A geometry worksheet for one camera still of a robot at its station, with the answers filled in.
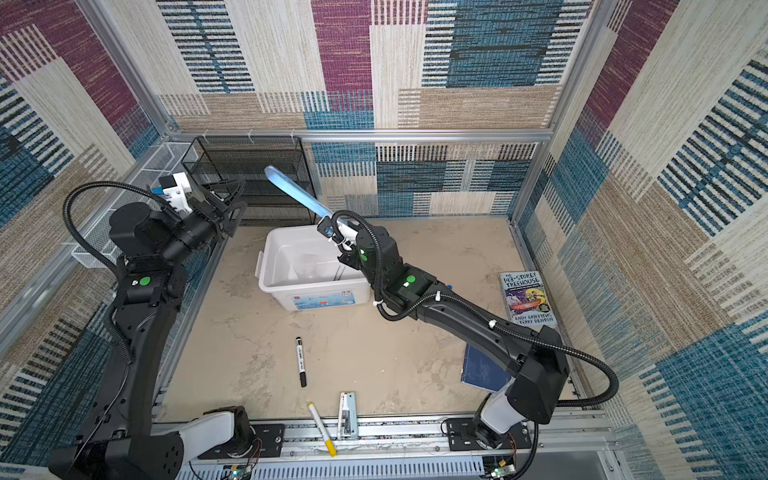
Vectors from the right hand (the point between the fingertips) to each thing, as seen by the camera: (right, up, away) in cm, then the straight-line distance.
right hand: (353, 225), depth 71 cm
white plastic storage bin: (-26, -13, +22) cm, 36 cm away
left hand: (-20, +6, -11) cm, 24 cm away
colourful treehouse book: (+52, -22, +25) cm, 61 cm away
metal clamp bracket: (-2, -47, +4) cm, 47 cm away
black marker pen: (-16, -37, +14) cm, 43 cm away
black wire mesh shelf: (-41, +24, +33) cm, 58 cm away
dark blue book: (+33, -39, +12) cm, 53 cm away
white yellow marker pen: (-6, -51, +2) cm, 52 cm away
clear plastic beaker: (-19, -10, +28) cm, 35 cm away
